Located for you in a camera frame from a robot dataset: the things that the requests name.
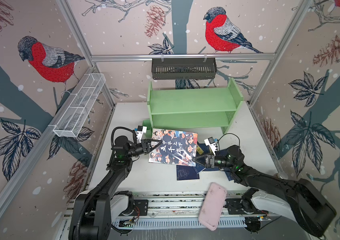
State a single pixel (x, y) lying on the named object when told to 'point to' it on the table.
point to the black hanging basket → (183, 68)
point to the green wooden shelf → (192, 108)
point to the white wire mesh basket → (72, 121)
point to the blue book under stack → (203, 149)
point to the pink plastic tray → (213, 206)
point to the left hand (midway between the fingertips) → (160, 145)
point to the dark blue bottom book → (186, 172)
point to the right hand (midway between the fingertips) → (193, 163)
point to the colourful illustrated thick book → (177, 147)
